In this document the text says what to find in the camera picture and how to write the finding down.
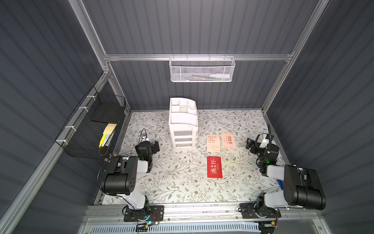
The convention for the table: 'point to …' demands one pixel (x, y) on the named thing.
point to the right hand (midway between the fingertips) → (257, 141)
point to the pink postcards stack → (228, 140)
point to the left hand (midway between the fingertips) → (149, 142)
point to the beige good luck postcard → (213, 143)
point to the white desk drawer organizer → (182, 117)
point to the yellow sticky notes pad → (109, 128)
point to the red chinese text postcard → (214, 169)
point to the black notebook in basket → (108, 112)
